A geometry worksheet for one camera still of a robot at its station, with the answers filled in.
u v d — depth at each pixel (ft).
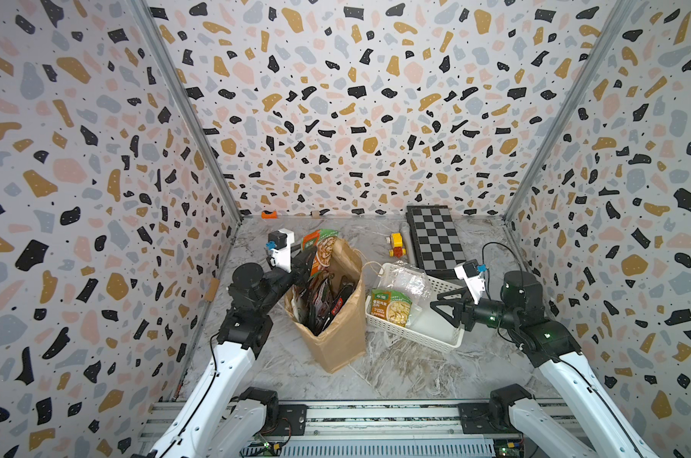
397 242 3.49
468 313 1.98
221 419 1.49
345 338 2.40
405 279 3.11
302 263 2.10
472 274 2.00
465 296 2.05
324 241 2.48
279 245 1.88
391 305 2.88
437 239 3.61
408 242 3.62
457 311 2.02
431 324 2.86
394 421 2.49
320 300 2.50
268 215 4.08
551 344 1.63
